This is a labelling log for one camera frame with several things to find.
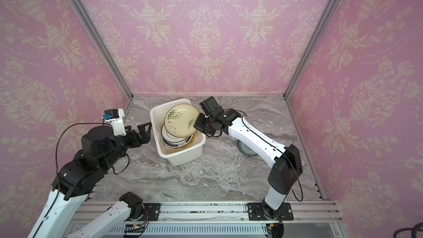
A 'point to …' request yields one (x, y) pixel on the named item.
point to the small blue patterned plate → (246, 149)
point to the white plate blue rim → (173, 141)
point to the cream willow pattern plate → (179, 120)
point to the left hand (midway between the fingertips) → (143, 126)
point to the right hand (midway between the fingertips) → (194, 126)
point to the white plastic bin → (174, 156)
